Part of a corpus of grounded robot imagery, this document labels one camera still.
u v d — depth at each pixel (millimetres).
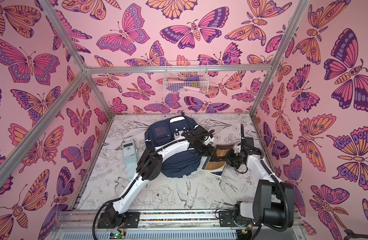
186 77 961
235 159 745
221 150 928
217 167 818
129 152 947
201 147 850
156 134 1038
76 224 744
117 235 722
